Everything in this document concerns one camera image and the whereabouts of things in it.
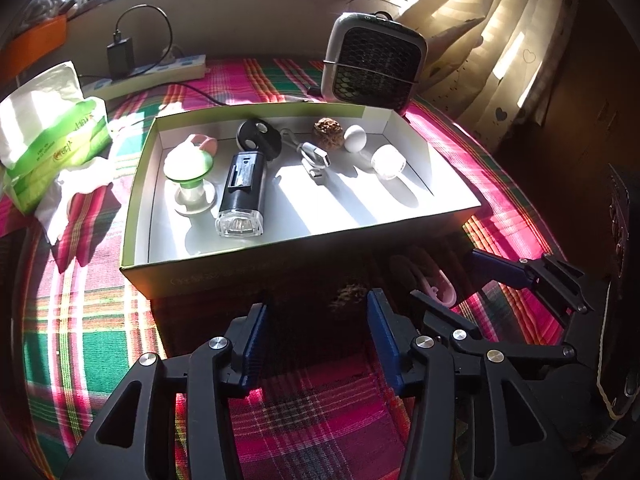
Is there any grey desktop fan heater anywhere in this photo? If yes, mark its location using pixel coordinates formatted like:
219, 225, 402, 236
320, 12, 428, 115

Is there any white round jar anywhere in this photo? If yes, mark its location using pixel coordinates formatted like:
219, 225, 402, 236
370, 144, 406, 180

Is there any green white cardboard box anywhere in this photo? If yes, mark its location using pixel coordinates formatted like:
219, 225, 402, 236
120, 103, 480, 299

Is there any white power strip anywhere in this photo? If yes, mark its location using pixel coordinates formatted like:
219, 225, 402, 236
82, 54, 206, 101

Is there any black charger adapter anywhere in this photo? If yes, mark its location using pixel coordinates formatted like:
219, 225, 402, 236
106, 32, 134, 80

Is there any green tissue pack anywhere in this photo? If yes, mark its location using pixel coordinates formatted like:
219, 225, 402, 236
1, 61, 111, 214

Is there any black flashlight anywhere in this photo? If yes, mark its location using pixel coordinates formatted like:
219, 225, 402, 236
216, 151, 266, 238

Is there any brown walnut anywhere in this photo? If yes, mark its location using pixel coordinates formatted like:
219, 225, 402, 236
329, 284, 368, 312
314, 117, 344, 151

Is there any orange box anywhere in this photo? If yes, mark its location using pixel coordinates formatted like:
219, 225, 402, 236
0, 15, 67, 84

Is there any black round disc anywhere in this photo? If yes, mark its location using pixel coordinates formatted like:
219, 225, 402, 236
236, 119, 282, 162

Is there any plaid bed blanket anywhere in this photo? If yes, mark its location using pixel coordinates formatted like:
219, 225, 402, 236
18, 58, 564, 479

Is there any beige heart curtain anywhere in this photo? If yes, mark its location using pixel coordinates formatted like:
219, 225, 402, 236
401, 0, 578, 152

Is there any pink plastic clip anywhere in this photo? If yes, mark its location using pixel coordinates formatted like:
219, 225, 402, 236
390, 246, 457, 308

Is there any crumpled white tissue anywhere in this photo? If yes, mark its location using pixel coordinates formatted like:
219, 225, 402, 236
35, 156, 132, 248

